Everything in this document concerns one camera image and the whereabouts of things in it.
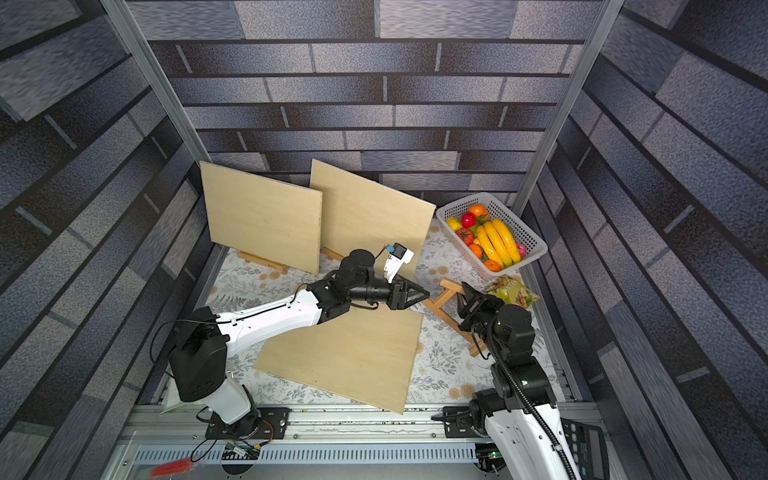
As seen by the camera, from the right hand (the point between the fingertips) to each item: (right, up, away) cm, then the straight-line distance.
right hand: (455, 279), depth 69 cm
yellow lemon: (+8, +16, +40) cm, 44 cm away
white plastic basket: (+34, +11, +37) cm, 51 cm away
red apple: (+14, +17, +38) cm, 43 cm away
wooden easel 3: (0, -12, +6) cm, 13 cm away
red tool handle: (-68, -45, 0) cm, 81 cm away
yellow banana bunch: (+22, +9, +32) cm, 40 cm away
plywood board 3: (-22, -24, +16) cm, 37 cm away
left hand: (-7, -4, 0) cm, 8 cm away
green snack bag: (+24, -7, +23) cm, 34 cm away
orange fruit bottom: (+19, +1, +30) cm, 35 cm away
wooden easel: (-65, +3, +34) cm, 74 cm away
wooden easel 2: (-36, +5, +34) cm, 50 cm away
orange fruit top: (+18, +21, +41) cm, 50 cm away
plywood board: (-57, +17, +25) cm, 64 cm away
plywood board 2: (-26, +18, +24) cm, 39 cm away
